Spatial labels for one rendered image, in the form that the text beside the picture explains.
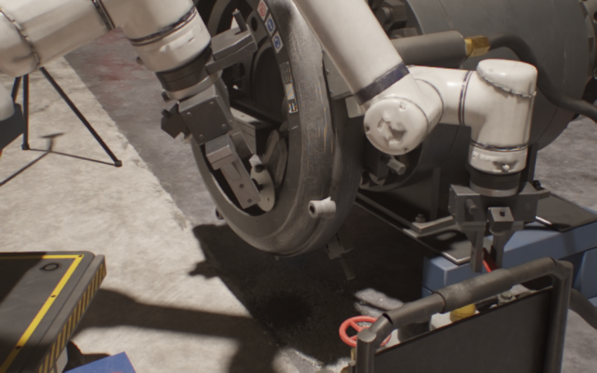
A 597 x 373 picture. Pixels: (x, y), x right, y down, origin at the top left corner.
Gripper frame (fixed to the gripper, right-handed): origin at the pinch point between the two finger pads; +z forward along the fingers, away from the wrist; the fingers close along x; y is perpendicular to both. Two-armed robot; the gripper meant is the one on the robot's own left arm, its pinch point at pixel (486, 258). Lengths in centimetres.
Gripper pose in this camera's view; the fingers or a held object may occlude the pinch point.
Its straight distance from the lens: 126.9
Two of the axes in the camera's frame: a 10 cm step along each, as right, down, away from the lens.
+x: 10.0, -0.2, 0.5
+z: 0.0, 9.3, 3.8
